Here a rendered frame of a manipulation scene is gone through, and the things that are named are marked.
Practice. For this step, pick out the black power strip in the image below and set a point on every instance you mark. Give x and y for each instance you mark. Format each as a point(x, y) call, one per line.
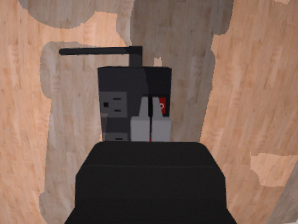
point(121, 89)

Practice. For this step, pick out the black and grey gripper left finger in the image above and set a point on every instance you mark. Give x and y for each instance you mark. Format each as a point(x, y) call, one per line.
point(140, 125)

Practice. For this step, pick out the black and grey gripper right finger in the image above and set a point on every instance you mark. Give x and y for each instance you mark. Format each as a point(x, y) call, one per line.
point(161, 126)

